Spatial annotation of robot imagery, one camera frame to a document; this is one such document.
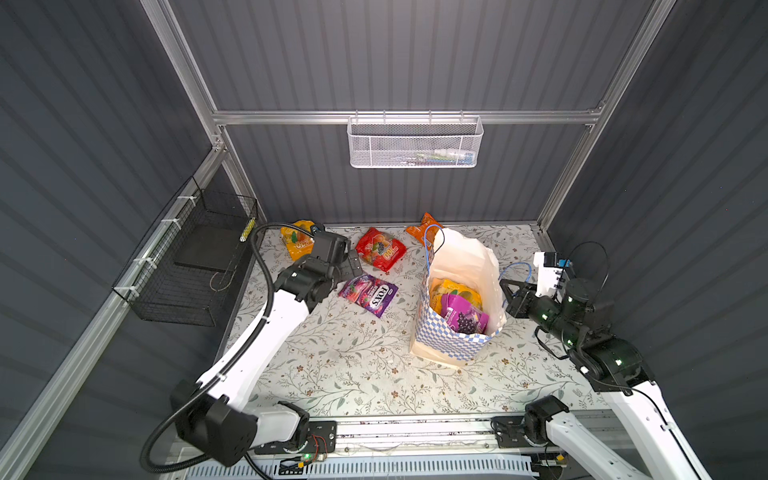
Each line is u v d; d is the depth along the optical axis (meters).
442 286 0.92
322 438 0.72
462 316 0.74
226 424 0.37
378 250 1.05
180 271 0.72
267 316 0.46
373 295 0.98
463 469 0.77
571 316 0.49
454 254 0.87
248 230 0.84
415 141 1.24
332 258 0.58
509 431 0.74
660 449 0.40
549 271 0.56
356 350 0.89
